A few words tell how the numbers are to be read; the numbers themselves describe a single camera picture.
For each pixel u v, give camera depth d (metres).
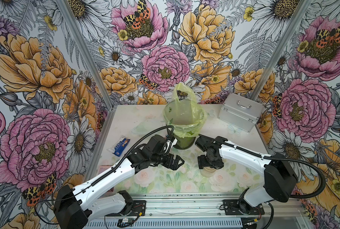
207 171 0.77
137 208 0.74
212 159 0.69
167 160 0.65
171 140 0.68
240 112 0.99
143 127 1.09
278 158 0.47
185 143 0.89
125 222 0.73
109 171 0.47
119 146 0.93
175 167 0.64
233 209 0.73
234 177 0.85
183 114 0.97
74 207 0.38
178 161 0.65
